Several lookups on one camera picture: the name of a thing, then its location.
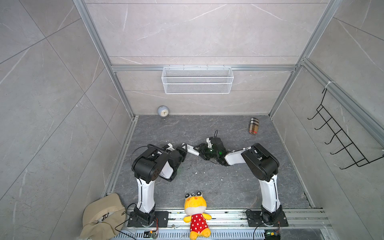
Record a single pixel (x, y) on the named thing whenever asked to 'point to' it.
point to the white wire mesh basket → (197, 80)
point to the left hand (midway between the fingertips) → (187, 141)
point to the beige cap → (104, 218)
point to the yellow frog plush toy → (195, 205)
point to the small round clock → (163, 111)
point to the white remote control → (190, 149)
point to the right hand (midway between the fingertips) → (194, 149)
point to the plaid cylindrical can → (253, 125)
